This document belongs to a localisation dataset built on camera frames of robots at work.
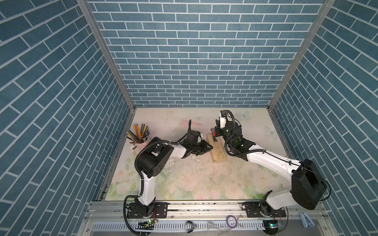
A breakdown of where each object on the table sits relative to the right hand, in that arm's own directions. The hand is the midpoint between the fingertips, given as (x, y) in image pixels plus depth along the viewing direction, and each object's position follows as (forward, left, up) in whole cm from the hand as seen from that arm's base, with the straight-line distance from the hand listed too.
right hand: (219, 120), depth 82 cm
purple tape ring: (-46, -6, -24) cm, 53 cm away
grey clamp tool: (-41, -43, -22) cm, 64 cm away
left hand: (-8, +1, -20) cm, 21 cm away
